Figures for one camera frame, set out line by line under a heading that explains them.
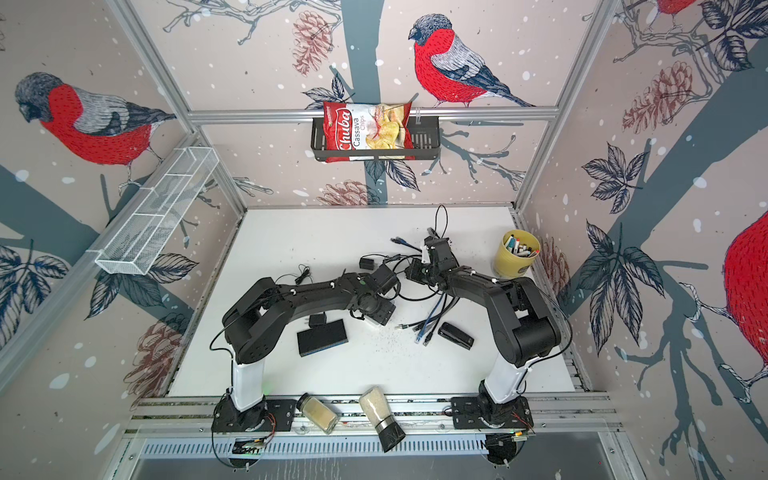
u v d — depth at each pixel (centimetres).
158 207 79
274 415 73
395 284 76
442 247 77
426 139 95
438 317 89
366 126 88
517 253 92
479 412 73
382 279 74
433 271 76
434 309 90
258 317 53
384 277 74
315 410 71
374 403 72
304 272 101
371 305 72
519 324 48
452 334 85
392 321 84
